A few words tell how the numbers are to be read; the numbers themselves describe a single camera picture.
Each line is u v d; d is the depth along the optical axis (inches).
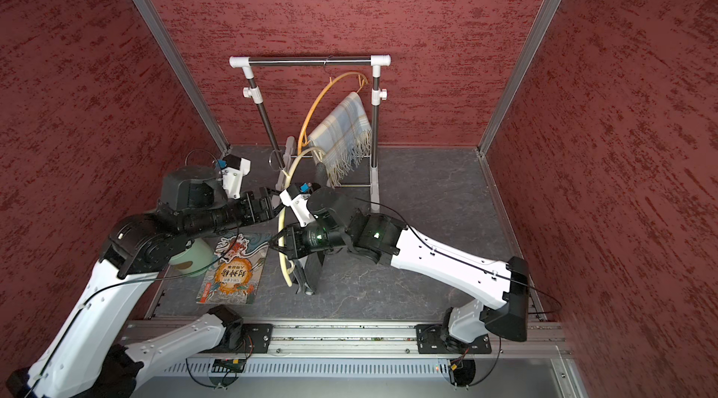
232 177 21.2
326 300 32.0
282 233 21.4
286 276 22.3
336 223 17.8
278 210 21.5
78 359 14.0
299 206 21.5
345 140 36.3
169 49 34.5
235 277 33.3
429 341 29.1
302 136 29.9
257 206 20.3
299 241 20.0
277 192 21.6
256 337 29.3
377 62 28.6
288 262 20.0
